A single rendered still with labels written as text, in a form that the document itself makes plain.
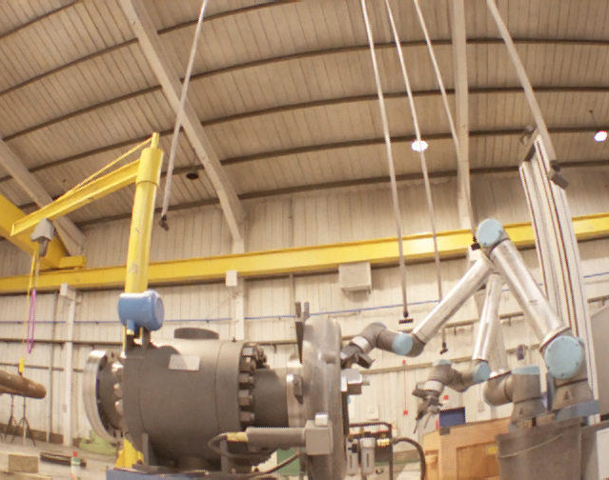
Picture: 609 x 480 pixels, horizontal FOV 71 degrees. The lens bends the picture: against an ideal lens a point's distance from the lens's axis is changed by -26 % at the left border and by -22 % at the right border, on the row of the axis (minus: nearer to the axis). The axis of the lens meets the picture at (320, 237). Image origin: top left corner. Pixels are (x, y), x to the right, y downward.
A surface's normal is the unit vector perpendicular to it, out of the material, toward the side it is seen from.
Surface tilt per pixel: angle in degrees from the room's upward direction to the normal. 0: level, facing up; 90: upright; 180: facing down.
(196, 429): 119
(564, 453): 93
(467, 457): 90
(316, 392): 89
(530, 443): 93
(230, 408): 98
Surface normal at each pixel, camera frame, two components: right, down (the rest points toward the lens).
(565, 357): -0.54, -0.26
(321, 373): -0.07, -0.57
